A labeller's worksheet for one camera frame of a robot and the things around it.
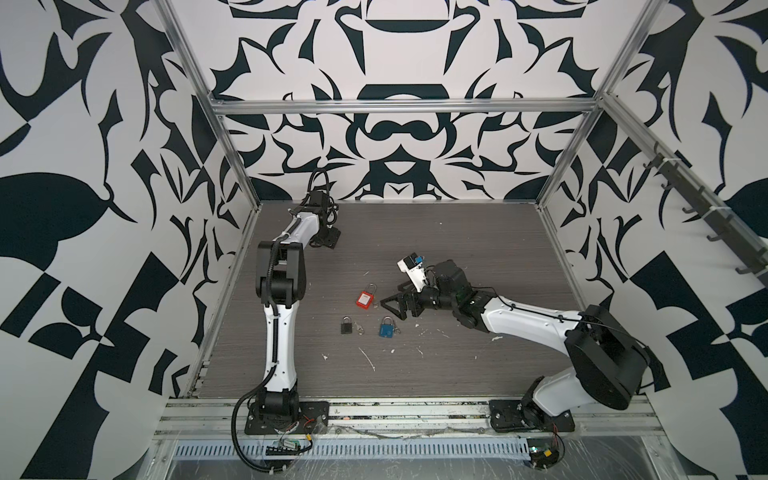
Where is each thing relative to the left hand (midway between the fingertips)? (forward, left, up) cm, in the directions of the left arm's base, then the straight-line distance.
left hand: (322, 231), depth 107 cm
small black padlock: (-33, -10, -3) cm, 35 cm away
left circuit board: (-62, +3, -5) cm, 63 cm away
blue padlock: (-34, -22, -4) cm, 41 cm away
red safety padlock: (-25, -15, -2) cm, 30 cm away
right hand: (-31, -23, +11) cm, 40 cm away
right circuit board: (-66, -57, -4) cm, 87 cm away
